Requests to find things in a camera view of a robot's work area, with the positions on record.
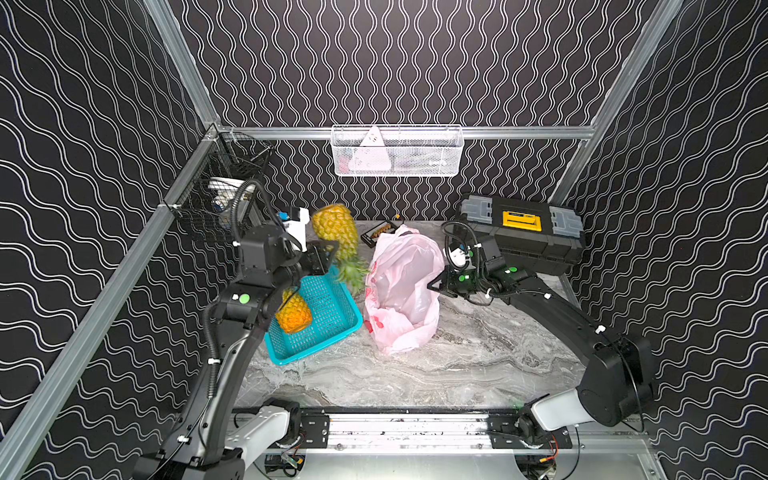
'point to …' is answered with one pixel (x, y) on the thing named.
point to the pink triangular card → (371, 155)
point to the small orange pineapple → (294, 314)
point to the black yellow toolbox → (539, 235)
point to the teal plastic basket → (334, 314)
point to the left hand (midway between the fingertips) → (334, 239)
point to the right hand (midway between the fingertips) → (428, 284)
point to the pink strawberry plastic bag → (402, 278)
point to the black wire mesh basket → (228, 160)
